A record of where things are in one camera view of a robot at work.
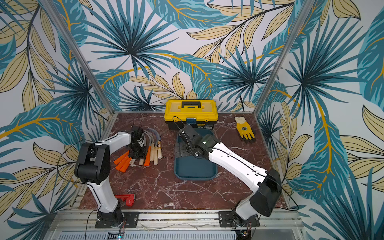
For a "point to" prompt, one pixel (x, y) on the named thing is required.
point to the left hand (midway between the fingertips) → (143, 159)
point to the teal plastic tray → (194, 168)
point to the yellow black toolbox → (202, 114)
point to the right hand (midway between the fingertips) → (184, 148)
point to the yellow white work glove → (244, 128)
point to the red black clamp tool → (130, 199)
